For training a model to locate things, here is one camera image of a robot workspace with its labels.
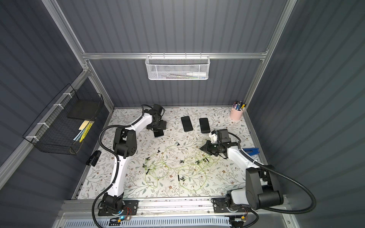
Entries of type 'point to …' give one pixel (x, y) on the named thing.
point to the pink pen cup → (236, 111)
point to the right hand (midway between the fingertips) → (203, 148)
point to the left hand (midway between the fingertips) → (161, 127)
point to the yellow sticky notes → (83, 125)
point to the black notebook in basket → (85, 109)
